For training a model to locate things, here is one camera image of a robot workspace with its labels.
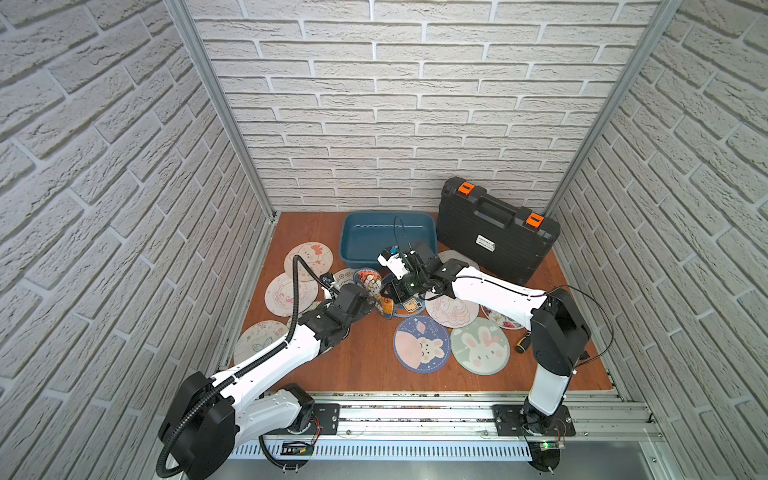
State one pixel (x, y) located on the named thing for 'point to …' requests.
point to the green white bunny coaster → (480, 347)
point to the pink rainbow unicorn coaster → (278, 294)
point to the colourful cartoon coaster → (370, 281)
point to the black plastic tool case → (491, 235)
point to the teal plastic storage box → (364, 236)
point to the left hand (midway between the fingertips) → (355, 299)
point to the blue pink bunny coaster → (421, 344)
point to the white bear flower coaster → (346, 276)
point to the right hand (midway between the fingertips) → (386, 291)
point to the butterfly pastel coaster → (256, 335)
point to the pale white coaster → (445, 255)
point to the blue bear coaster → (409, 307)
